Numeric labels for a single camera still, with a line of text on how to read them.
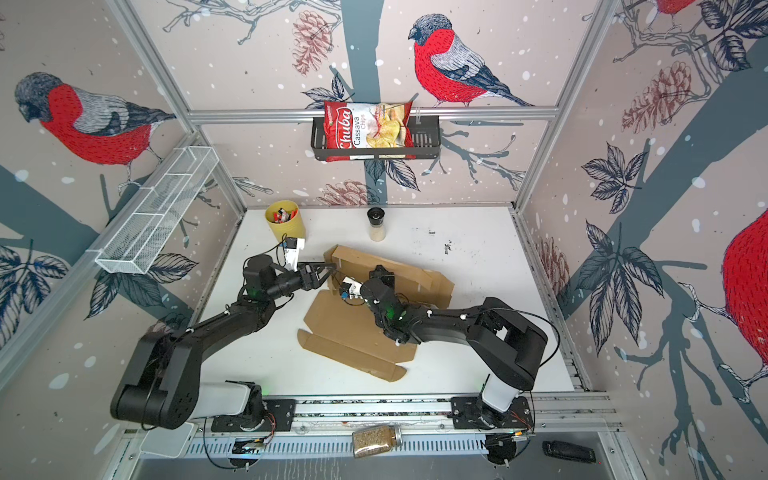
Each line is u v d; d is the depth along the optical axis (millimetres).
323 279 775
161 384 423
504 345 450
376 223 1047
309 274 754
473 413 732
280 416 730
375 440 660
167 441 699
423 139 949
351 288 757
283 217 1033
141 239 713
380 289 669
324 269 852
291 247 765
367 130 878
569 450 670
